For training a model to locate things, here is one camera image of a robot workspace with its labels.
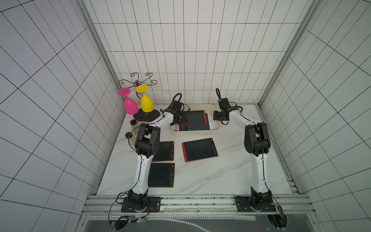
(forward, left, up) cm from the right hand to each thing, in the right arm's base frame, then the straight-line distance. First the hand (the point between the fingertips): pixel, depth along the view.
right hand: (219, 113), depth 108 cm
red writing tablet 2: (-28, +15, -5) cm, 33 cm away
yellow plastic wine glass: (-11, +49, +19) cm, 54 cm away
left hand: (-8, +29, -1) cm, 30 cm away
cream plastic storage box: (+4, +8, +1) cm, 9 cm away
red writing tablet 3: (-47, +37, -3) cm, 60 cm away
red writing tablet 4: (-5, +18, 0) cm, 19 cm away
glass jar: (-28, +59, +8) cm, 66 cm away
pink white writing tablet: (-8, +6, -4) cm, 11 cm away
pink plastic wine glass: (-10, +62, +14) cm, 64 cm away
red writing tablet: (-31, +37, -6) cm, 49 cm away
